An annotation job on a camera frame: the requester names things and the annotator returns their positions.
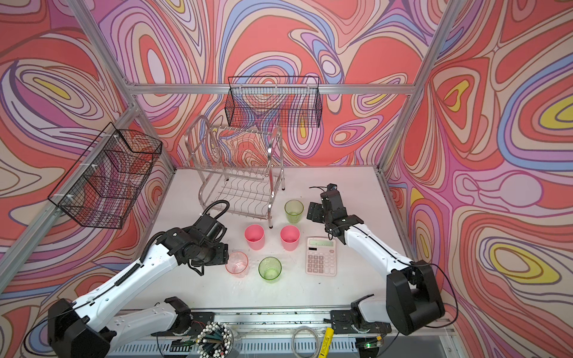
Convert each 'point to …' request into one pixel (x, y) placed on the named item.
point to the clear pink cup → (236, 264)
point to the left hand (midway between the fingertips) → (225, 257)
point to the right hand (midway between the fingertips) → (319, 214)
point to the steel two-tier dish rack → (243, 167)
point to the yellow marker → (327, 343)
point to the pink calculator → (321, 256)
